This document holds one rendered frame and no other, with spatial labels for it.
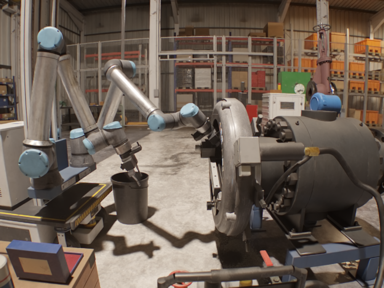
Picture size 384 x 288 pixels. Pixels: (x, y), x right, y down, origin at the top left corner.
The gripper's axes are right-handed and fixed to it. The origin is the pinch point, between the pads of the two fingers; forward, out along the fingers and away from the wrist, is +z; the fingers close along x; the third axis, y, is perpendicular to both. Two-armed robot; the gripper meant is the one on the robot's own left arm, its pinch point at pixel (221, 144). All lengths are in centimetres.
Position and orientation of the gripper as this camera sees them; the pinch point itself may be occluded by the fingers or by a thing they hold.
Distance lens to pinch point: 152.3
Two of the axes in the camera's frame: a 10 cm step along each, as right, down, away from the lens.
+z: 6.0, 5.7, 5.6
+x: -2.2, -5.6, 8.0
